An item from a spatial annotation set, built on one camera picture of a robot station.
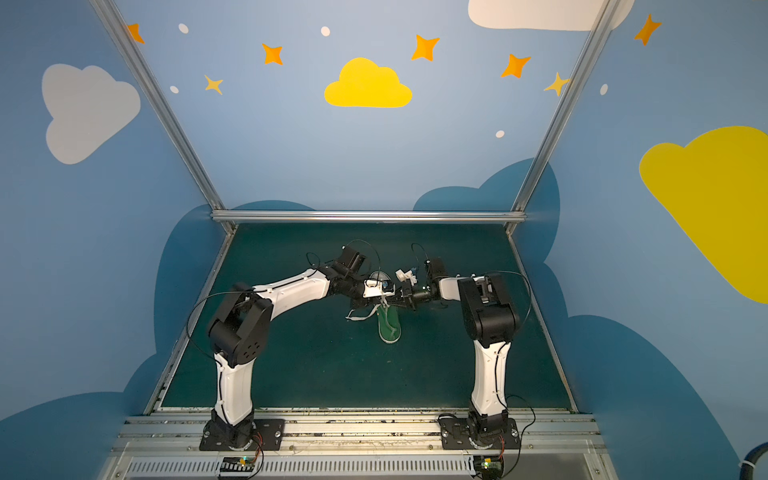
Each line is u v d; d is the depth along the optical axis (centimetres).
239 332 52
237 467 73
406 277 96
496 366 59
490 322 56
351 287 81
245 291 54
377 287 82
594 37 73
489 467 73
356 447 74
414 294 88
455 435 74
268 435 74
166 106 86
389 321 91
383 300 92
